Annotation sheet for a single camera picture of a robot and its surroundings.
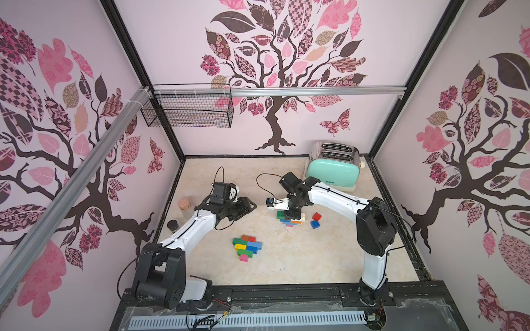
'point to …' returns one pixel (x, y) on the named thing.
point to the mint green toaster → (336, 165)
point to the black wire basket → (203, 105)
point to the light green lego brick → (245, 252)
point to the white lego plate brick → (303, 217)
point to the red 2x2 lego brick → (252, 238)
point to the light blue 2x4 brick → (286, 221)
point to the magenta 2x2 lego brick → (243, 258)
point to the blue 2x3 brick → (253, 249)
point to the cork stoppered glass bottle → (184, 205)
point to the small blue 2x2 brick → (315, 224)
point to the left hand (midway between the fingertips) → (254, 211)
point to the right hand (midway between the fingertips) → (288, 209)
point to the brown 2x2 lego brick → (245, 237)
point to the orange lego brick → (295, 222)
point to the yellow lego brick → (240, 247)
